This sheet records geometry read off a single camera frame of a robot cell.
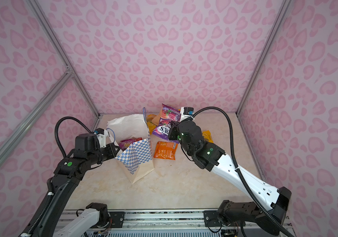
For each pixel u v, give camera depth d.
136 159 0.79
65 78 0.87
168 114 0.66
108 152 0.63
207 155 0.46
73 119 0.58
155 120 1.07
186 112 0.55
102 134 0.65
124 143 0.88
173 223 0.72
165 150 0.95
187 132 0.46
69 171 0.47
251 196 0.38
